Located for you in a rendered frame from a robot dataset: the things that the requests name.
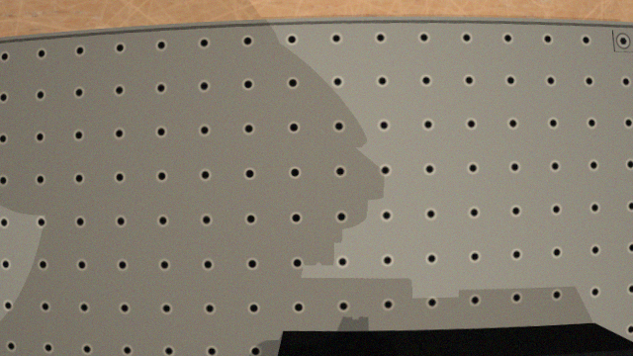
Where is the black cassette dock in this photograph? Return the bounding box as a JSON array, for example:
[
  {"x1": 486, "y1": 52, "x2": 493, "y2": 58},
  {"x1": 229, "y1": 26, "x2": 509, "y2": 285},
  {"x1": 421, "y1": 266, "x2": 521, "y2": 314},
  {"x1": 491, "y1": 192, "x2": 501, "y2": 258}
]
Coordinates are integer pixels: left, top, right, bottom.
[{"x1": 278, "y1": 323, "x2": 633, "y2": 356}]

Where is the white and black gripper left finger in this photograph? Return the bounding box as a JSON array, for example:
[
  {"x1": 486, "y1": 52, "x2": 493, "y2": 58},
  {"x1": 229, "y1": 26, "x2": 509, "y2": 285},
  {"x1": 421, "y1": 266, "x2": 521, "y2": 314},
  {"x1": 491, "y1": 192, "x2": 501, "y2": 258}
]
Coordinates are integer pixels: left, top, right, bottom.
[{"x1": 387, "y1": 334, "x2": 419, "y2": 356}]

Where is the grey flat base plate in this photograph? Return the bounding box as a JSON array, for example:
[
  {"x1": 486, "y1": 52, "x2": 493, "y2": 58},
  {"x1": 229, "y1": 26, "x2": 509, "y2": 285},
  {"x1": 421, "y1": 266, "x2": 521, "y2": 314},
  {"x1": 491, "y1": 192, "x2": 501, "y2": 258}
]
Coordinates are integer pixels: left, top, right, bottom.
[{"x1": 0, "y1": 17, "x2": 633, "y2": 356}]

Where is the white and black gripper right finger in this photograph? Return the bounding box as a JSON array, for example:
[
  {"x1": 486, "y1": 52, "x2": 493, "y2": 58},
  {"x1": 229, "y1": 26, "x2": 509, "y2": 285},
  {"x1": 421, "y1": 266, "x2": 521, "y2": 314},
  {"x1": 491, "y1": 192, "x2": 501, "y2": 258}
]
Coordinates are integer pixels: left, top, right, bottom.
[{"x1": 409, "y1": 334, "x2": 445, "y2": 356}]

